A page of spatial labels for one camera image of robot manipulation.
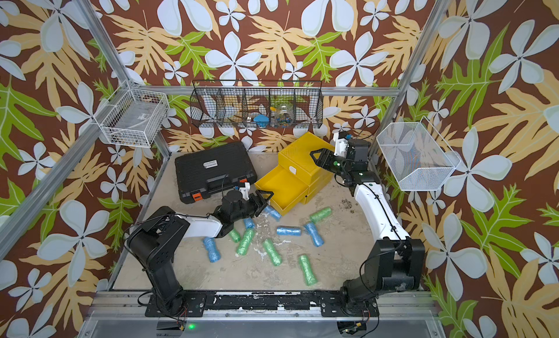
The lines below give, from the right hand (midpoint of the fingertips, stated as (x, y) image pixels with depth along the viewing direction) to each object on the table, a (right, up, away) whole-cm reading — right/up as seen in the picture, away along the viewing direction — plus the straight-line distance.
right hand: (315, 154), depth 81 cm
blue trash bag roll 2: (-9, -31, +8) cm, 33 cm away
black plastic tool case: (-46, -5, +24) cm, 52 cm away
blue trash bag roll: (-16, -25, +13) cm, 32 cm away
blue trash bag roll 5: (-39, -38, +3) cm, 55 cm away
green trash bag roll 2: (-28, -36, +5) cm, 46 cm away
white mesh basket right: (+41, -1, +3) cm, 41 cm away
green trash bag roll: (+5, -26, +13) cm, 29 cm away
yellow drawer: (-10, -14, +12) cm, 21 cm away
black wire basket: (-24, +24, +17) cm, 38 cm away
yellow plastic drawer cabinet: (-6, -2, +9) cm, 11 cm away
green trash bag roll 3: (-16, -38, +4) cm, 42 cm away
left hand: (-16, -16, +8) cm, 24 cm away
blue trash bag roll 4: (-26, -28, +10) cm, 40 cm away
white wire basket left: (-71, +15, +6) cm, 73 cm away
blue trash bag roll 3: (+2, -34, +7) cm, 35 cm away
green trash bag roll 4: (-2, -45, -2) cm, 45 cm away
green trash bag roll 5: (-32, -33, +6) cm, 46 cm away
